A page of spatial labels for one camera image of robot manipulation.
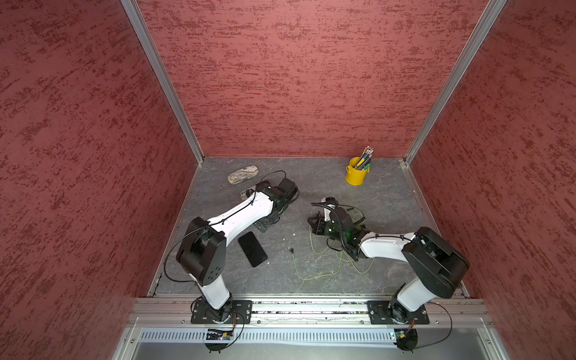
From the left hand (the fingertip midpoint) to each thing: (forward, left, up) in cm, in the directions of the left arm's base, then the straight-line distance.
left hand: (271, 218), depth 86 cm
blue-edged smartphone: (-7, +2, +8) cm, 11 cm away
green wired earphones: (-10, -20, -10) cm, 25 cm away
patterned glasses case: (+29, +17, -7) cm, 34 cm away
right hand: (0, -14, -4) cm, 15 cm away
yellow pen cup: (+27, -39, -6) cm, 48 cm away
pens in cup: (+30, -42, +3) cm, 52 cm away
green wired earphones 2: (-9, -8, -10) cm, 16 cm away
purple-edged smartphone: (-7, +8, -14) cm, 18 cm away
